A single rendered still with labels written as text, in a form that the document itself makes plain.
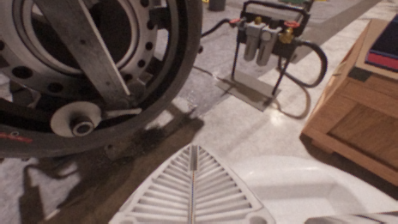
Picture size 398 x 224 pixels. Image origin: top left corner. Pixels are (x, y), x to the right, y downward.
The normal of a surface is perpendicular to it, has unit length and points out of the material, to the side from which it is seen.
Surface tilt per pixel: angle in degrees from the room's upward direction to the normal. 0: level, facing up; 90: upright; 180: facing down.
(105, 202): 0
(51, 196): 0
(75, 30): 90
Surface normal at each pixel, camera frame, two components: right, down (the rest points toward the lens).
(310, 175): -0.01, -0.72
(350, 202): -0.91, 0.01
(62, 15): 0.72, 0.48
